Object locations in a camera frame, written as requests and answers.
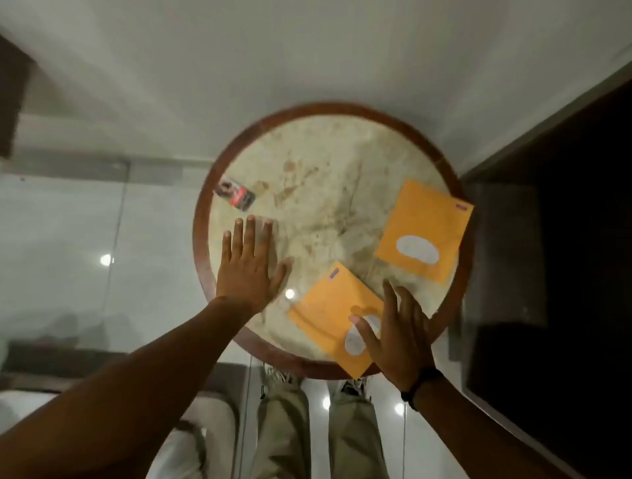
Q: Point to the person's right hand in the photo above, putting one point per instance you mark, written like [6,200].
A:
[402,345]

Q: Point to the person's left hand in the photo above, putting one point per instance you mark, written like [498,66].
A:
[244,276]

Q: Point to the orange notebook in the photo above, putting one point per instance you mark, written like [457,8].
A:
[328,311]
[424,217]

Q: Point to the small red cigarette pack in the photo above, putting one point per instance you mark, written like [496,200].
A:
[235,193]

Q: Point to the person's left forearm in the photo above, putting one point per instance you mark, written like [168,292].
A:
[123,395]

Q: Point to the person's right forearm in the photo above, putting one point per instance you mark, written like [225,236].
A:
[469,434]

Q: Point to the person's right shoe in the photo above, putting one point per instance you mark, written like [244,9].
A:
[353,387]

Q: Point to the person's shoe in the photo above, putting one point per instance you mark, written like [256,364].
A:
[277,377]
[353,387]

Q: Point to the person's right trouser leg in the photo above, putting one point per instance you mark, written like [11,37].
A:
[355,439]

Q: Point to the person's trouser leg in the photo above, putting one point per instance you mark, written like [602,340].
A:
[355,439]
[281,434]

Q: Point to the person's left shoe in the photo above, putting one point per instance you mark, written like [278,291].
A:
[277,377]

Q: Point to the round marble wooden-rim table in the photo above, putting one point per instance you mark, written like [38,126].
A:
[321,163]

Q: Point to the person's left trouser leg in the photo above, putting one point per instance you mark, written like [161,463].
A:
[281,434]

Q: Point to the black wristband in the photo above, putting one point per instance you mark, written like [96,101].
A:
[419,382]

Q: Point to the dark wooden cabinet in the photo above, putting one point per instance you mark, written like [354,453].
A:
[568,271]

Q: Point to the dark wall panel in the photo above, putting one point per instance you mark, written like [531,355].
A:
[12,98]

